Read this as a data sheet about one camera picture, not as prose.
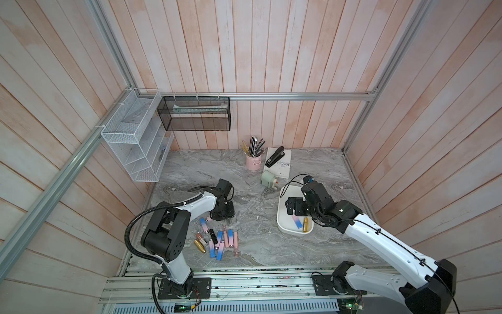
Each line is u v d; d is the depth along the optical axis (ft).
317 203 1.85
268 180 3.22
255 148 3.52
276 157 3.65
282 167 3.63
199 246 2.74
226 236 2.81
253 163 3.41
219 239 2.77
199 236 2.81
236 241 2.76
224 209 2.63
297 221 2.96
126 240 1.40
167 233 1.53
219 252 2.67
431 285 1.25
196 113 3.42
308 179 2.25
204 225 2.89
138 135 2.34
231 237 2.78
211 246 2.68
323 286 2.40
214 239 2.74
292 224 2.95
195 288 2.39
